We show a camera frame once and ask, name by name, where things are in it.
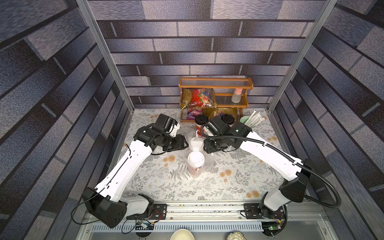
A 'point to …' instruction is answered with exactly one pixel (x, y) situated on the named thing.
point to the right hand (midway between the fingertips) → (206, 146)
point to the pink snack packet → (192, 112)
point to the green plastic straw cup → (243, 119)
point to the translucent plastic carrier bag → (196, 144)
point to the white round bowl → (182, 234)
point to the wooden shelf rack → (224, 88)
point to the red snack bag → (203, 97)
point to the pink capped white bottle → (237, 96)
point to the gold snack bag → (186, 97)
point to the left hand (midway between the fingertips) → (185, 145)
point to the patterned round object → (236, 235)
